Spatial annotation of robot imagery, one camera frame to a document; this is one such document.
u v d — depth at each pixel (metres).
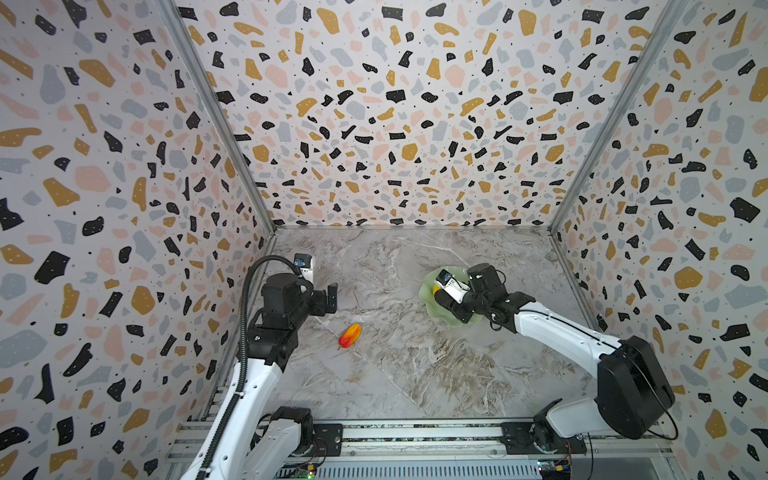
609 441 0.75
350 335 0.90
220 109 0.86
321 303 0.67
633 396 0.43
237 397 0.44
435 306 0.93
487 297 0.67
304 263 0.64
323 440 0.73
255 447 0.55
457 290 0.77
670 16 0.72
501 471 0.78
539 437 0.67
